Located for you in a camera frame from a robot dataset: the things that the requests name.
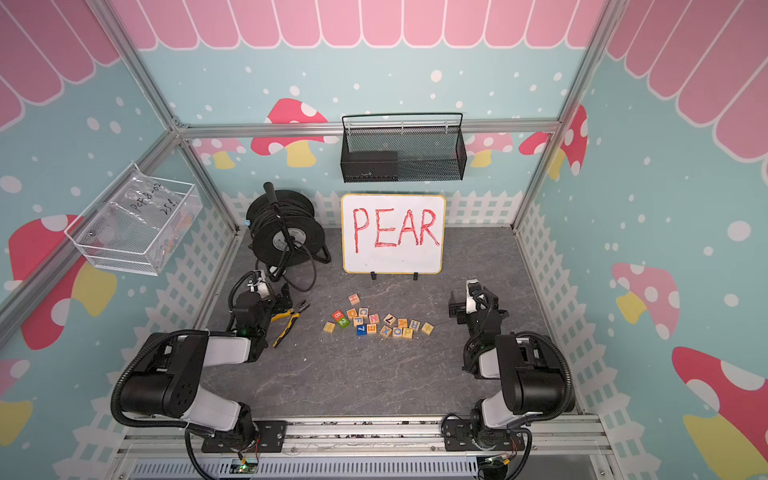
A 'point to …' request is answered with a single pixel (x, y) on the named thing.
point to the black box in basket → (371, 166)
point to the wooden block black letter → (390, 319)
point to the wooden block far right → (427, 328)
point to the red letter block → (337, 315)
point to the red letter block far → (354, 299)
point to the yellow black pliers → (294, 313)
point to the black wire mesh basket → (402, 147)
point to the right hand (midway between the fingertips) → (470, 289)
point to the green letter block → (343, 322)
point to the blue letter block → (361, 330)
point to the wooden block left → (329, 327)
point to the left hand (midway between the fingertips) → (274, 289)
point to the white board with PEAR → (386, 233)
